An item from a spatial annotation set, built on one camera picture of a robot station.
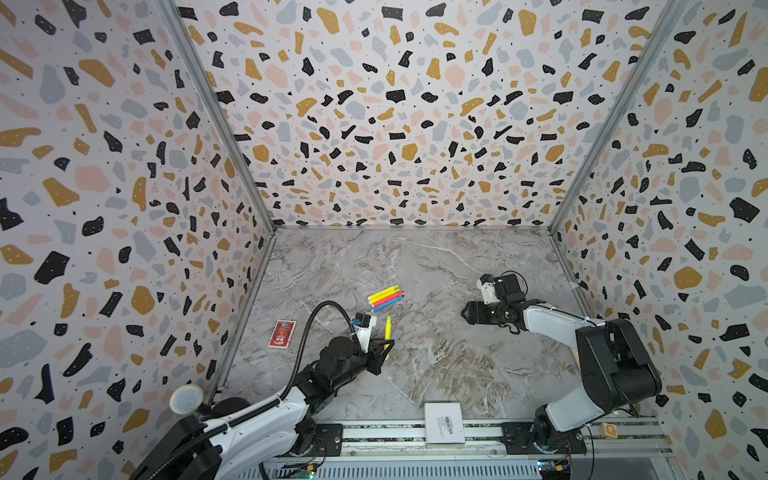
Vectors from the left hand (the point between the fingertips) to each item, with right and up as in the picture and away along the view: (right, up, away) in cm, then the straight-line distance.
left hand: (394, 339), depth 78 cm
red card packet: (-34, -1, +12) cm, 36 cm away
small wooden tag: (+54, -22, -3) cm, 59 cm away
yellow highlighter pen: (-2, +1, +1) cm, 2 cm away
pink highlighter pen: (-3, +7, +22) cm, 23 cm away
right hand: (+23, +6, +16) cm, 29 cm away
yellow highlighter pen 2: (-7, +7, +22) cm, 24 cm away
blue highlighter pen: (-3, +6, +21) cm, 22 cm away
